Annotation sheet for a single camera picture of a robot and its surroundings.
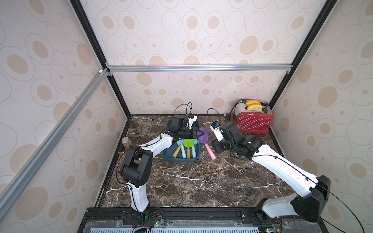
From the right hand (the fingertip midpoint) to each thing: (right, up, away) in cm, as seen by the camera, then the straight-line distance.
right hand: (213, 143), depth 76 cm
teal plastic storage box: (-27, -9, +19) cm, 34 cm away
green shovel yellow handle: (-21, -8, +20) cm, 30 cm away
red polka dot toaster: (+29, +12, +24) cm, 39 cm away
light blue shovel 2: (-19, -2, +26) cm, 32 cm away
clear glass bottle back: (-53, -1, +16) cm, 55 cm away
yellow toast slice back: (+29, +26, +24) cm, 46 cm away
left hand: (-3, +6, +8) cm, 10 cm away
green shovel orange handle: (-13, -2, +24) cm, 27 cm away
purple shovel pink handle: (-4, +1, +9) cm, 10 cm away
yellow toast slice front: (+31, +22, +21) cm, 43 cm away
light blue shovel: (-9, -1, +24) cm, 26 cm away
